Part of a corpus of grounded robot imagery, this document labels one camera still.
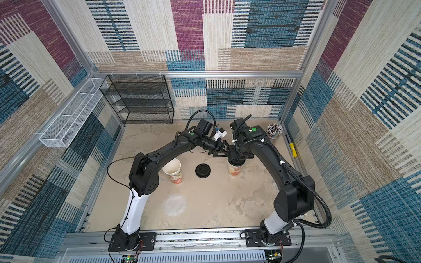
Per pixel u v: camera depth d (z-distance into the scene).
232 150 0.74
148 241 0.73
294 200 0.42
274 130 0.90
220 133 0.84
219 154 0.78
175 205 0.83
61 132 0.70
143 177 0.55
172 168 0.78
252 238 0.74
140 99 1.11
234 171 0.86
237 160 0.79
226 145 0.79
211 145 0.78
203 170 0.94
